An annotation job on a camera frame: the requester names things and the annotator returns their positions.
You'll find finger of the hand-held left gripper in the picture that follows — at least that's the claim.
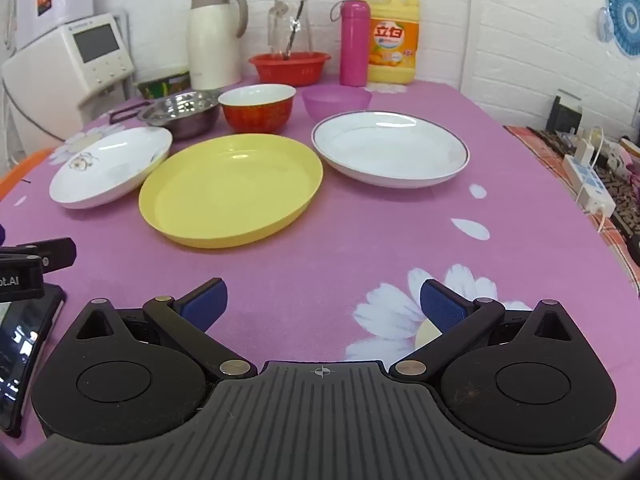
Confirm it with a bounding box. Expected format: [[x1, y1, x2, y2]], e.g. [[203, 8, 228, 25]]
[[0, 237, 77, 275]]

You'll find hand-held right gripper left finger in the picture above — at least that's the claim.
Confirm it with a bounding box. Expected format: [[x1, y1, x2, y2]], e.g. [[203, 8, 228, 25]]
[[75, 277, 258, 381]]

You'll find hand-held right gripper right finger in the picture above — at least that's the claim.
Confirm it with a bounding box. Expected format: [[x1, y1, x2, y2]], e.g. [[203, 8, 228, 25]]
[[389, 279, 572, 383]]

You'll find red ceramic bowl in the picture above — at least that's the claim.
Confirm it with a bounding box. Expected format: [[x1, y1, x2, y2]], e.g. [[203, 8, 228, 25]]
[[218, 83, 297, 135]]

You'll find orange plastic stool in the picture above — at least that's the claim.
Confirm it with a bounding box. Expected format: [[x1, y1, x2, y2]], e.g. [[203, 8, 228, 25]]
[[0, 147, 53, 201]]

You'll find white floral plate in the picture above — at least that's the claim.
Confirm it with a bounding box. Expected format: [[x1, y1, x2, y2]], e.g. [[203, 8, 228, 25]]
[[48, 126, 173, 210]]

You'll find purple floral tablecloth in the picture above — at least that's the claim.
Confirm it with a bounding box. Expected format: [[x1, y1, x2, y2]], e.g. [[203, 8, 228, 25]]
[[0, 77, 640, 461]]

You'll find yellow plastic plate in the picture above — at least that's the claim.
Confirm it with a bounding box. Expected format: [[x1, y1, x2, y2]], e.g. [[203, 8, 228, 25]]
[[138, 133, 324, 250]]

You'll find white plate with dark rim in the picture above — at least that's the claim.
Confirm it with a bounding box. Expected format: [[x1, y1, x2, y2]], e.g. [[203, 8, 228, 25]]
[[311, 111, 471, 189]]

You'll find white appliance with screen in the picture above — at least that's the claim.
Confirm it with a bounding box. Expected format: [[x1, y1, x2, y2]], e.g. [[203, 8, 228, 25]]
[[1, 12, 137, 141]]

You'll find stainless steel bowl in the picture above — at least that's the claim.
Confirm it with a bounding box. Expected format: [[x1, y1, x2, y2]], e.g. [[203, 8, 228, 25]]
[[137, 90, 222, 141]]

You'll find white power strip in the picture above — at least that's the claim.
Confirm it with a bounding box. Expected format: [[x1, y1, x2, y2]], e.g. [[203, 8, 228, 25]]
[[563, 154, 617, 216]]

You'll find green patterned container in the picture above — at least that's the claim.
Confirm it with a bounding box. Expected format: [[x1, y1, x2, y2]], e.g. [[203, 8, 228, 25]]
[[136, 71, 192, 101]]

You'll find patterned blanket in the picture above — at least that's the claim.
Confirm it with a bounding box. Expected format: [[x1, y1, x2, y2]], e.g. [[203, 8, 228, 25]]
[[505, 125, 640, 296]]

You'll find purple plastic bowl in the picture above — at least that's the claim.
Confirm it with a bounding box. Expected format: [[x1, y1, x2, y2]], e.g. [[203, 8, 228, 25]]
[[301, 85, 373, 122]]

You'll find black box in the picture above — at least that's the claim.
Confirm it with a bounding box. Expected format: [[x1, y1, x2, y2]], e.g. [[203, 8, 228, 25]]
[[545, 89, 583, 133]]

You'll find red plastic basket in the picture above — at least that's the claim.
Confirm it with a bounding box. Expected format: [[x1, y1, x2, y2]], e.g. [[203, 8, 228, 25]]
[[248, 51, 331, 87]]

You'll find cream thermos jug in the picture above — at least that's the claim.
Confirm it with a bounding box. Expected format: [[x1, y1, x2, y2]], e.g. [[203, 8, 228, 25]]
[[186, 0, 249, 91]]

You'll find yellow detergent bottle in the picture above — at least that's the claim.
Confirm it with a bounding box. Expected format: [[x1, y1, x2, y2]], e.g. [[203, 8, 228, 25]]
[[359, 0, 422, 86]]

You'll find pink water bottle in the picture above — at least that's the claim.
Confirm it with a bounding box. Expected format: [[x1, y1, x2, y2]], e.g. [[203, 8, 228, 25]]
[[331, 0, 372, 87]]

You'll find clear glass pitcher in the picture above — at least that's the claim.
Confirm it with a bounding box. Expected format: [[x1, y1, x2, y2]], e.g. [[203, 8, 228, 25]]
[[266, 0, 314, 56]]

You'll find black stirring stick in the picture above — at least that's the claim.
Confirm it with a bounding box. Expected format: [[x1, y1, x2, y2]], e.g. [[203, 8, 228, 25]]
[[284, 0, 310, 61]]

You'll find white cable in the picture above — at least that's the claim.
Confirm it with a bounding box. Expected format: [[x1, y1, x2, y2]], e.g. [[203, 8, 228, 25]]
[[575, 125, 617, 235]]

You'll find blue round wall decoration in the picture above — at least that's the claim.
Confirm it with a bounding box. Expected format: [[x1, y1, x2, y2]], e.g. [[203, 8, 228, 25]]
[[598, 0, 640, 58]]

